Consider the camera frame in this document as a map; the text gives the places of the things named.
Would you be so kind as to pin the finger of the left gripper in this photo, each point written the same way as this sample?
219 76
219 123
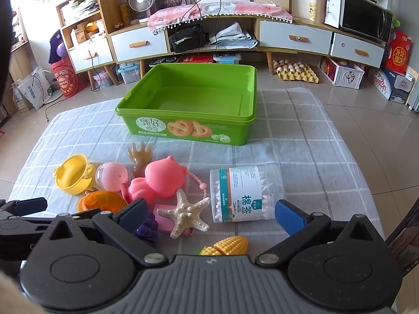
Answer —
89 214
25 207

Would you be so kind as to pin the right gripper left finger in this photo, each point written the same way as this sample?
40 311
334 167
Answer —
118 231

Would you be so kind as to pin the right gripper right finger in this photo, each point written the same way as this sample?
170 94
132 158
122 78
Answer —
304 230

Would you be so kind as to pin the purple toy grapes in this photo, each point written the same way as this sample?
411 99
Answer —
148 231

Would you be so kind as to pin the yellow toy pot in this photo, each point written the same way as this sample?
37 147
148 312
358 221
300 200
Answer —
74 175

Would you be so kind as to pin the pink clear capsule ball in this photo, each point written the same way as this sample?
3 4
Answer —
111 175

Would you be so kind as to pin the pink pig toy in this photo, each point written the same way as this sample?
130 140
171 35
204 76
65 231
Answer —
162 179

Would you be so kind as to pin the beige starfish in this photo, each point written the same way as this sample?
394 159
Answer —
185 215

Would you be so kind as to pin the toy corn cob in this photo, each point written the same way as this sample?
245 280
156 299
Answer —
229 246

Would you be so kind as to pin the brown hand shaped toy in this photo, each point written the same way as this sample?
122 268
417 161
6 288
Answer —
139 157

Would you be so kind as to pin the cotton swab jar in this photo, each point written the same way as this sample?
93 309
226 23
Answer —
245 193

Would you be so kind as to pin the grey checked table cloth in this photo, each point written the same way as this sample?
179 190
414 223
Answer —
292 131

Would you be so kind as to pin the white shopping bag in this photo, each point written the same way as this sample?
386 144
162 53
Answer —
36 88

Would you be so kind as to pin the red round bucket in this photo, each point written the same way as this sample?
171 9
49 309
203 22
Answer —
70 82

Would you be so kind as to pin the blue lid storage bin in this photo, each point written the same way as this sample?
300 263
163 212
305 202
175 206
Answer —
130 72

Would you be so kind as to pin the green plastic cookie box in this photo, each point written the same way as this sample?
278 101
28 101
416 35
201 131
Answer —
204 102

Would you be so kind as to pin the yellow egg tray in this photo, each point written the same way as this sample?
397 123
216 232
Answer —
295 71

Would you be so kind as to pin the white toy crate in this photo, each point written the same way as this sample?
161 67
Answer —
341 73

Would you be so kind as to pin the wooden tv cabinet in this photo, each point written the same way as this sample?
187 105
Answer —
96 41

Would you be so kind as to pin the clear bin blue lid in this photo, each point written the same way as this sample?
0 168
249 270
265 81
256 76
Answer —
230 59

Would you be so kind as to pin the red cardboard box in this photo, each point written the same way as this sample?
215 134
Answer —
196 58

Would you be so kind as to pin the black bag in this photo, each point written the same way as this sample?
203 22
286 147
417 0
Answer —
188 38

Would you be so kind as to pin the red gift bag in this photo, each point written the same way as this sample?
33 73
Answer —
398 52

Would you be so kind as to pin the pink checked cloth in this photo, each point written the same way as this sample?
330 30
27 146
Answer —
173 16

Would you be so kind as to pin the black microwave oven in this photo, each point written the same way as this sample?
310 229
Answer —
360 17

